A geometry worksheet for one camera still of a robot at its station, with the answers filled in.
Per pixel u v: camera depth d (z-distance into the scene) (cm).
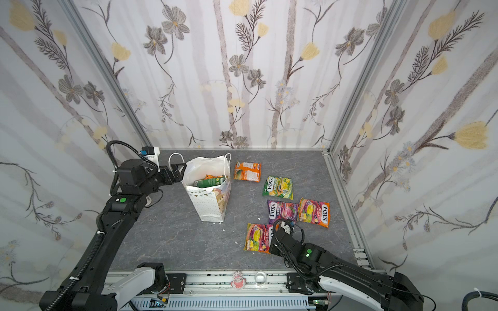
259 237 84
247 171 107
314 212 91
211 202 78
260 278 76
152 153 64
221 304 70
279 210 91
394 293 44
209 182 86
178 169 67
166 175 64
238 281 72
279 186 100
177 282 74
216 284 75
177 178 66
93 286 39
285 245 60
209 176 93
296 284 73
